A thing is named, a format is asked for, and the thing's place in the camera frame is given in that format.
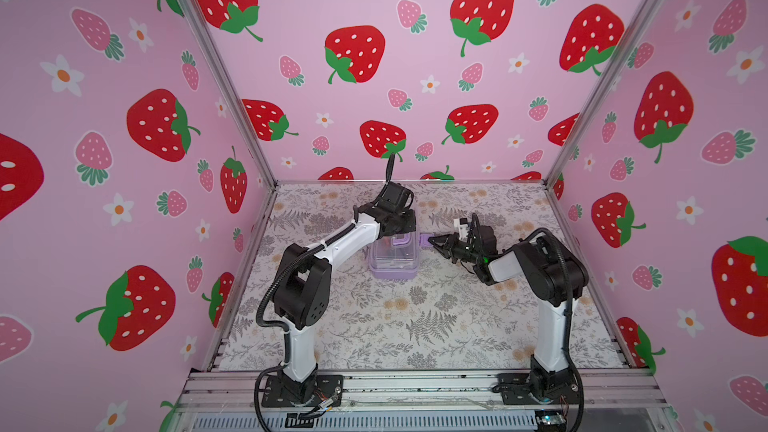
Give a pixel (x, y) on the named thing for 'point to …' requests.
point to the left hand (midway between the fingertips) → (414, 223)
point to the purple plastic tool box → (395, 256)
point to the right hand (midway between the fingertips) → (427, 240)
